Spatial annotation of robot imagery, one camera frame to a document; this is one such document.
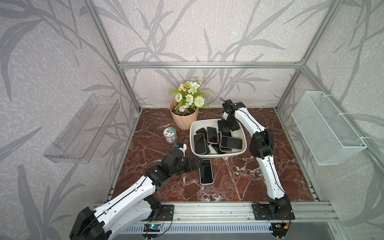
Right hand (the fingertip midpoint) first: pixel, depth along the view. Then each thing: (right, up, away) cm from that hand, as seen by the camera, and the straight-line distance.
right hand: (225, 128), depth 103 cm
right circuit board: (+22, -47, -30) cm, 60 cm away
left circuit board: (-40, -46, -32) cm, 69 cm away
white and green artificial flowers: (-23, +18, -18) cm, 35 cm away
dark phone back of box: (-16, -2, +3) cm, 16 cm away
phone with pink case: (-14, -25, -16) cm, 33 cm away
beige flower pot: (-29, +4, -5) cm, 29 cm away
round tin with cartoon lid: (-37, -3, -6) cm, 38 cm away
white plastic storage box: (-8, -14, -7) cm, 18 cm away
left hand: (-18, -16, -26) cm, 36 cm away
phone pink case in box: (-9, -5, 0) cm, 10 cm away
